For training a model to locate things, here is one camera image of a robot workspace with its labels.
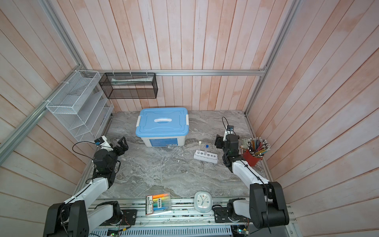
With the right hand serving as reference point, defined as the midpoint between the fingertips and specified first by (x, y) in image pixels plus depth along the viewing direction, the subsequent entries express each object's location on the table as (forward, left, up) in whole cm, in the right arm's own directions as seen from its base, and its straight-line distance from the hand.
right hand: (222, 134), depth 89 cm
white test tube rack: (-10, +7, -11) cm, 16 cm away
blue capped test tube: (-3, +9, -14) cm, 17 cm away
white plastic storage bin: (-2, +38, -6) cm, 38 cm away
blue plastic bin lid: (+7, +38, +3) cm, 39 cm away
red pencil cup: (-14, -16, -5) cm, 22 cm away
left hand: (-8, +61, +2) cm, 62 cm away
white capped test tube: (-6, +14, -7) cm, 17 cm away
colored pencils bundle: (-6, -21, -3) cm, 22 cm away
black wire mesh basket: (+36, +65, +10) cm, 75 cm away
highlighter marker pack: (-37, +37, -12) cm, 54 cm away
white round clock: (-36, +13, -12) cm, 40 cm away
